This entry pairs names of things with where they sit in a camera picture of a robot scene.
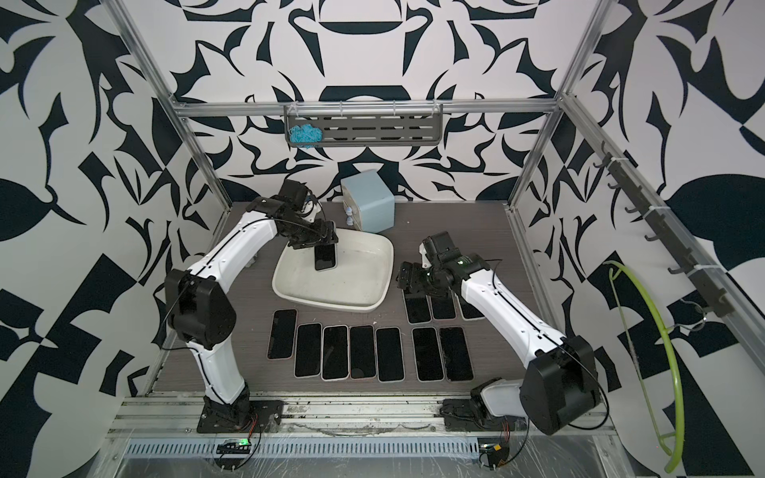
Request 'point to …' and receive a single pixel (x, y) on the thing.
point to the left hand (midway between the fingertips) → (321, 235)
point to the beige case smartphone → (283, 332)
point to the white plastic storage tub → (361, 281)
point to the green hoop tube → (673, 361)
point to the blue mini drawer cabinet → (368, 201)
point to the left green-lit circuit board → (241, 446)
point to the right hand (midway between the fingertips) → (405, 278)
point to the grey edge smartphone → (308, 350)
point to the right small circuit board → (496, 453)
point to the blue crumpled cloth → (305, 135)
